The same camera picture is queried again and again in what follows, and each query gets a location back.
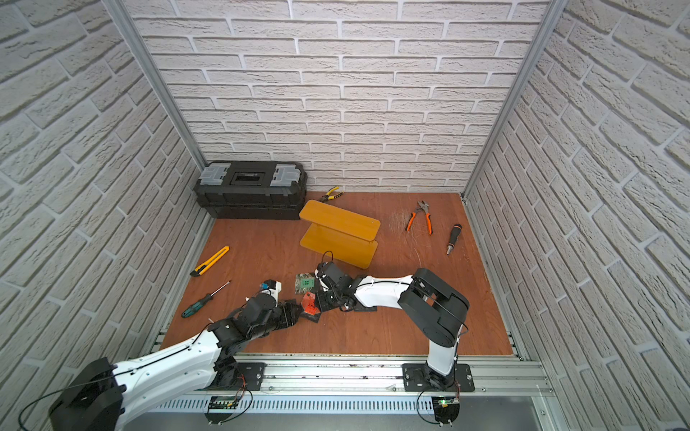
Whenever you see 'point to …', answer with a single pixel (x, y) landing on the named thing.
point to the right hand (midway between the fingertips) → (322, 301)
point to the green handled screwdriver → (200, 303)
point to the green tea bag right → (363, 308)
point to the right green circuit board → (446, 402)
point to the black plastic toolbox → (255, 190)
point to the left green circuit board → (224, 402)
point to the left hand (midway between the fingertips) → (301, 307)
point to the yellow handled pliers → (329, 197)
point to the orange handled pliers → (422, 205)
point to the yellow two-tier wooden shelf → (340, 234)
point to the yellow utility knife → (209, 262)
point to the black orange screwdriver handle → (457, 227)
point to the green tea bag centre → (305, 283)
